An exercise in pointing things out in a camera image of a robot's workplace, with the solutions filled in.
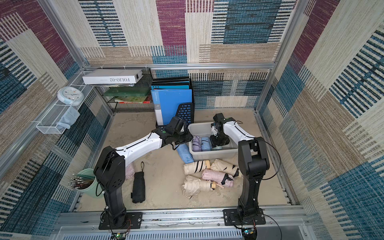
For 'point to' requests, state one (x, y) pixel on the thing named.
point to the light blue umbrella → (205, 143)
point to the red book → (148, 99)
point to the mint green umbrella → (217, 147)
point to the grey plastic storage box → (228, 152)
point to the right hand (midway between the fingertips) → (217, 143)
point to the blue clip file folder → (167, 102)
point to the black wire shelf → (133, 98)
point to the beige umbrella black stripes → (194, 167)
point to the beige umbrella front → (193, 185)
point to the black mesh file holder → (186, 111)
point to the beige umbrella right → (220, 165)
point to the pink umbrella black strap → (222, 178)
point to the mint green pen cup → (86, 182)
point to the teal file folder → (170, 87)
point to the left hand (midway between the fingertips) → (193, 136)
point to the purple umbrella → (196, 143)
